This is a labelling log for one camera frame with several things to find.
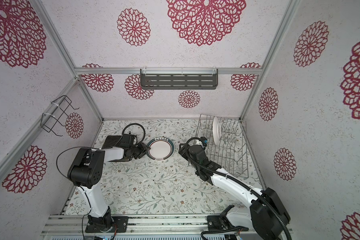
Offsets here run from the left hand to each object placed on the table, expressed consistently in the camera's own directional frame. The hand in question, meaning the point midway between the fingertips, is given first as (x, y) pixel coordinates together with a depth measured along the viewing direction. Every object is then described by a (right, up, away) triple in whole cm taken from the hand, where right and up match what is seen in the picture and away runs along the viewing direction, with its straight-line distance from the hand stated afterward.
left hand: (149, 151), depth 101 cm
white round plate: (+44, +14, -6) cm, 47 cm away
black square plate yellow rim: (-27, +7, +5) cm, 29 cm away
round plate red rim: (+9, +1, 0) cm, 9 cm away
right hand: (+22, +6, -20) cm, 30 cm away
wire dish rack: (+55, -1, -1) cm, 55 cm away
